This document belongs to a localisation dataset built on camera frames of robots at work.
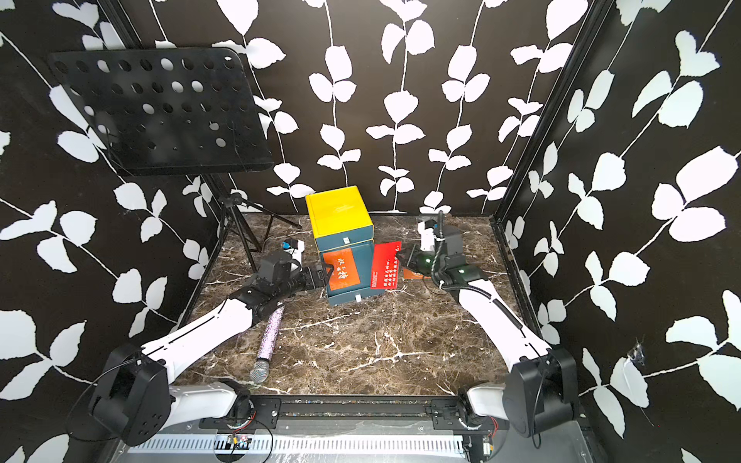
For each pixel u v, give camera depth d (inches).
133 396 15.8
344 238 34.7
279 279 25.9
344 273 37.3
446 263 24.3
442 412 29.1
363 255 38.6
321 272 29.5
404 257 28.2
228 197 34.3
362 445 27.6
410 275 39.6
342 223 35.1
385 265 32.3
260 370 30.7
